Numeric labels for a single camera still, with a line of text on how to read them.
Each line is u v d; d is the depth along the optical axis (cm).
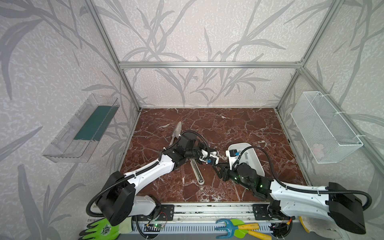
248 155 94
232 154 68
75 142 64
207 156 62
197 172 85
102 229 68
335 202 42
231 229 68
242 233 68
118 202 41
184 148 62
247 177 57
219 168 69
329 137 61
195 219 73
